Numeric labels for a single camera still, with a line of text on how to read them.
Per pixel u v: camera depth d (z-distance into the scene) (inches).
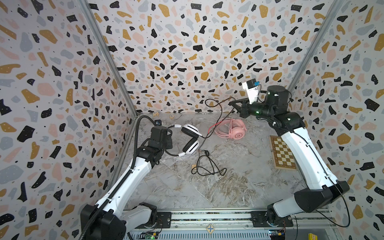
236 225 28.9
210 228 28.0
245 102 23.3
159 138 22.8
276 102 19.2
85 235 15.4
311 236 27.1
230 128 41.2
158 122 26.8
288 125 18.4
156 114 47.6
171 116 47.3
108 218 14.5
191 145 29.4
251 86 22.0
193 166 36.1
